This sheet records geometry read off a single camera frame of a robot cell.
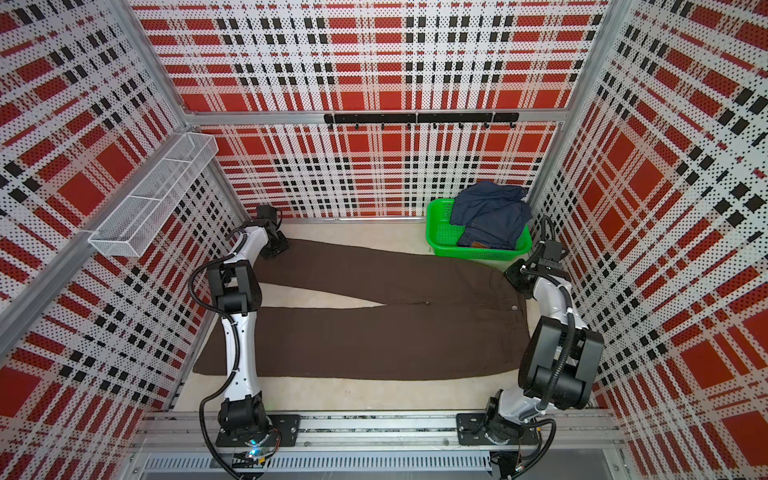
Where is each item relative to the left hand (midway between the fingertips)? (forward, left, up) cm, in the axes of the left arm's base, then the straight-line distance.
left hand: (283, 247), depth 112 cm
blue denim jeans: (+10, -80, +7) cm, 81 cm away
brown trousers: (-25, -24, -4) cm, 35 cm away
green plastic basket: (+6, -61, -1) cm, 61 cm away
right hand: (-20, -79, +11) cm, 82 cm away
